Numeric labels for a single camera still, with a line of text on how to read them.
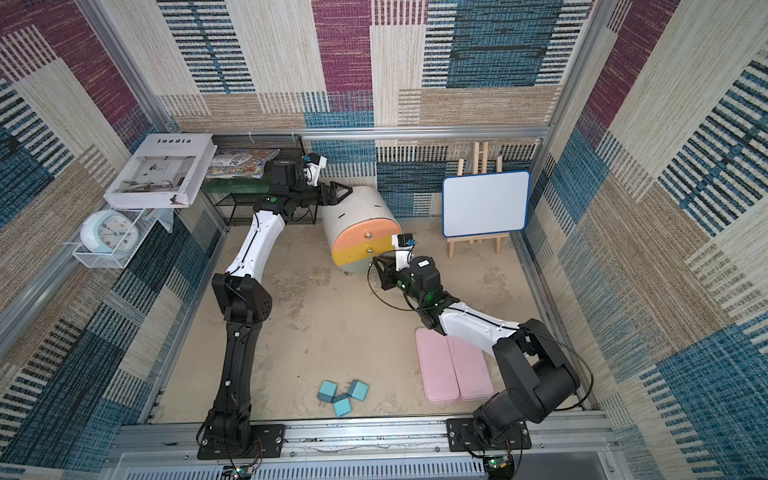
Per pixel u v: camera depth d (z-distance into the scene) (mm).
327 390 799
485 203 1015
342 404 777
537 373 441
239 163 839
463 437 728
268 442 734
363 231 888
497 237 1070
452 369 826
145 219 744
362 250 946
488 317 543
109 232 649
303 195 826
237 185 923
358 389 796
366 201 957
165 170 755
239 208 1183
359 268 1022
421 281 651
